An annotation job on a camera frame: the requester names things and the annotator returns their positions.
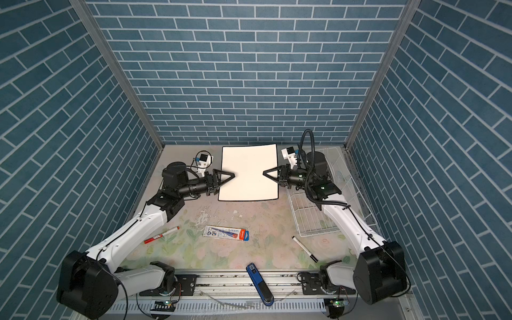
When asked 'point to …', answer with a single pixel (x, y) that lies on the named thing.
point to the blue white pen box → (226, 232)
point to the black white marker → (310, 254)
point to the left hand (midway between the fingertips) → (232, 181)
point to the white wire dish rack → (310, 219)
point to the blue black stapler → (264, 292)
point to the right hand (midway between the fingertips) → (263, 173)
